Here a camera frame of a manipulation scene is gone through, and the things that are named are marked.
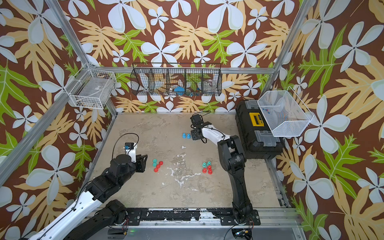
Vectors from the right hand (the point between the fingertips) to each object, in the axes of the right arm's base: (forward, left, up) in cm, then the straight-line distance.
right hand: (197, 134), depth 104 cm
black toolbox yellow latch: (-10, -34, +14) cm, 38 cm away
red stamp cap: (-25, +26, -3) cm, 36 cm away
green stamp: (-23, -4, -1) cm, 23 cm away
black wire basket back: (+25, +13, +28) cm, 40 cm away
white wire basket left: (+9, +61, +32) cm, 69 cm away
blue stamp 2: (-1, +6, -1) cm, 6 cm away
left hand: (-25, +28, +16) cm, 41 cm away
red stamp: (-27, -7, -2) cm, 28 cm away
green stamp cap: (-21, +27, -3) cm, 35 cm away
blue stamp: (-1, +9, -1) cm, 9 cm away
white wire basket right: (-4, -50, +23) cm, 55 cm away
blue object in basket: (+16, +12, +25) cm, 32 cm away
